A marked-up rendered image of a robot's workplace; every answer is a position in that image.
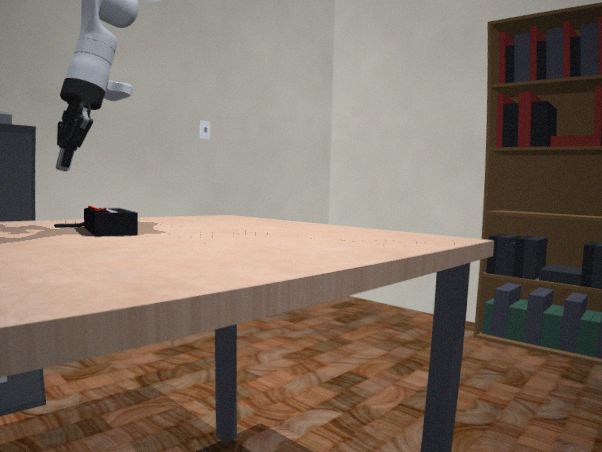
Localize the black power strip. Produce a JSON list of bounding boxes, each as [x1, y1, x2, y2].
[[54, 206, 138, 237]]

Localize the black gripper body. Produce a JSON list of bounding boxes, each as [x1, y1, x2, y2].
[[60, 78, 105, 131]]

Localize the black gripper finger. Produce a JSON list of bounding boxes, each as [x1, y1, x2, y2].
[[56, 110, 68, 169], [57, 107, 93, 171]]

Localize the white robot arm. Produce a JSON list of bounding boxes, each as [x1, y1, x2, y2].
[[65, 0, 139, 101]]

